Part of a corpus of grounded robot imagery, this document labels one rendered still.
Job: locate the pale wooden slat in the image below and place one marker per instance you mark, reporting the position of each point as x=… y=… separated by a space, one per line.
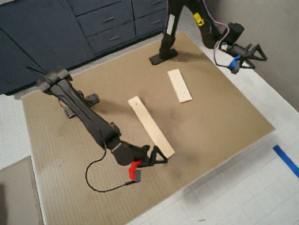
x=179 y=86

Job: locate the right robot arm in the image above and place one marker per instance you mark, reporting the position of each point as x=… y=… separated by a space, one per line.
x=80 y=107

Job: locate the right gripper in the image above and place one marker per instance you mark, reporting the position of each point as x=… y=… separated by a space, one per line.
x=142 y=160

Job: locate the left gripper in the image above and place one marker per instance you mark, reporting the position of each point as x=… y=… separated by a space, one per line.
x=241 y=54

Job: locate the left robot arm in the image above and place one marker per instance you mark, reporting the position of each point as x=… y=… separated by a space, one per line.
x=209 y=32

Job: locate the light wooden bar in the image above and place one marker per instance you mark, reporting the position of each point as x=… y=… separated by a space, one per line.
x=151 y=127

